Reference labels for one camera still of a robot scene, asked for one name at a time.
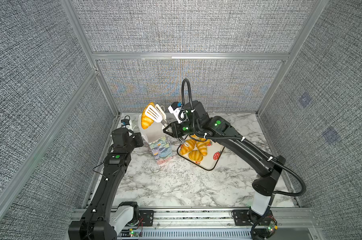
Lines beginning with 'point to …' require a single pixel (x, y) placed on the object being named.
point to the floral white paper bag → (159, 142)
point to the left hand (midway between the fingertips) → (138, 133)
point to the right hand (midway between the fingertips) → (165, 128)
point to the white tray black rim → (209, 162)
